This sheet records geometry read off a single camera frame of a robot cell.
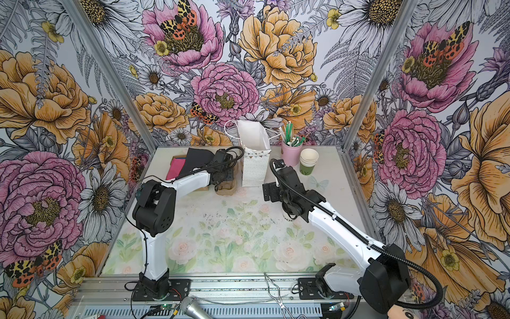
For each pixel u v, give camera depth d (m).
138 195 0.91
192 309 0.68
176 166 1.09
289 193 0.59
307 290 0.74
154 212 0.53
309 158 1.00
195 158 1.12
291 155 1.08
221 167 0.75
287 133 1.04
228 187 1.00
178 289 0.74
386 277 0.39
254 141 1.09
